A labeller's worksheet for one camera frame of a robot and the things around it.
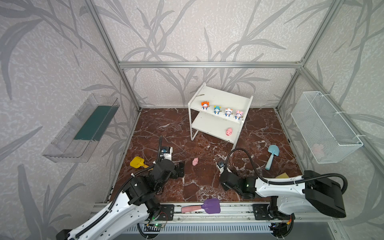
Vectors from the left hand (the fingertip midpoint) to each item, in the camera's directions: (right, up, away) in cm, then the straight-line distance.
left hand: (179, 158), depth 74 cm
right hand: (+22, -10, +11) cm, 27 cm away
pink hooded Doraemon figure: (+28, +22, -6) cm, 36 cm away
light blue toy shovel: (+59, 0, +22) cm, 63 cm away
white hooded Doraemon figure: (+24, +23, -5) cm, 33 cm away
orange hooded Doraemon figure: (+13, +27, -2) cm, 30 cm away
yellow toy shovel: (-27, -6, +15) cm, 32 cm away
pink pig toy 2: (+7, -6, +15) cm, 17 cm away
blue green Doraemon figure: (+18, +24, -3) cm, 31 cm away
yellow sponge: (+58, -13, +10) cm, 60 cm away
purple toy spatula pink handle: (+16, -25, +3) cm, 30 cm away
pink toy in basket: (+69, +4, -1) cm, 69 cm away
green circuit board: (-10, -31, -3) cm, 33 cm away
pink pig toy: (+27, +13, +10) cm, 31 cm away
